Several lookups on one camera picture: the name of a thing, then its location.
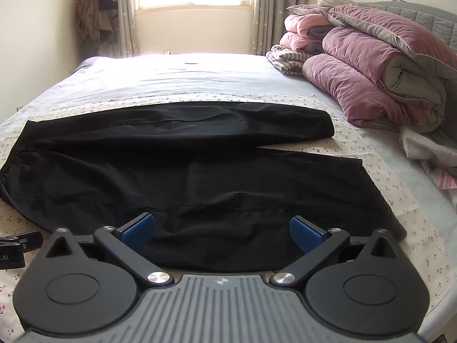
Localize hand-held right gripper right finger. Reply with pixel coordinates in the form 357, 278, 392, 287
269, 215, 398, 288

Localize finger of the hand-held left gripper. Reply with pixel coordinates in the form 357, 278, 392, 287
0, 232, 43, 251

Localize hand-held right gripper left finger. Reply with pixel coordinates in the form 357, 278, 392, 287
45, 212, 173, 288

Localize black pants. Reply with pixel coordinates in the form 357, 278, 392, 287
0, 102, 408, 273

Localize cherry print cloth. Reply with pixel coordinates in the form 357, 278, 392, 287
0, 89, 457, 333

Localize white patterned cloth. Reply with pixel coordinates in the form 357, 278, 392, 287
400, 127, 457, 218

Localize purple folded quilt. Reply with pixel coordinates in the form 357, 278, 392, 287
302, 5, 457, 133

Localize bed with light blue sheet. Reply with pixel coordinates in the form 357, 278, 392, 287
0, 53, 457, 343

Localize striped grey cloth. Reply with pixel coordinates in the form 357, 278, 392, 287
266, 45, 311, 76

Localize pink folded quilt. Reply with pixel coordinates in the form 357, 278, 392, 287
279, 3, 343, 58

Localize grey patterned curtain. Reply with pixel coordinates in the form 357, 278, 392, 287
250, 0, 309, 56
115, 0, 141, 58

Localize hanging clothes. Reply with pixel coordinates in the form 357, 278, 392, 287
74, 0, 119, 44

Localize grey quilted headboard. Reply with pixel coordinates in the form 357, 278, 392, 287
357, 1, 457, 49

